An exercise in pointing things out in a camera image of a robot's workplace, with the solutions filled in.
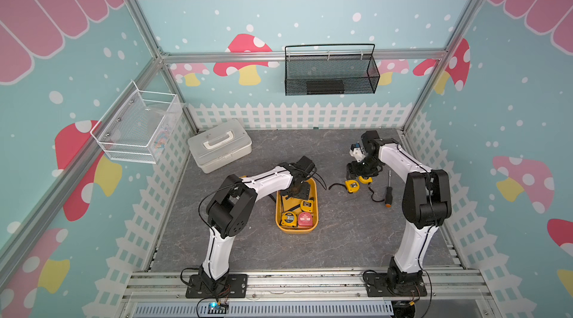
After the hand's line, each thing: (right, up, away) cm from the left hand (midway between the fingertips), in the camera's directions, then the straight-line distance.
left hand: (297, 195), depth 94 cm
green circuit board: (-27, -33, -22) cm, 47 cm away
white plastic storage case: (-35, +22, +4) cm, 41 cm away
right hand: (+26, +9, +2) cm, 27 cm away
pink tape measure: (+3, -8, -7) cm, 11 cm away
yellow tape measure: (+24, +4, +2) cm, 24 cm away
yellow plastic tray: (0, -6, -6) cm, 9 cm away
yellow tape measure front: (-3, -7, -9) cm, 12 cm away
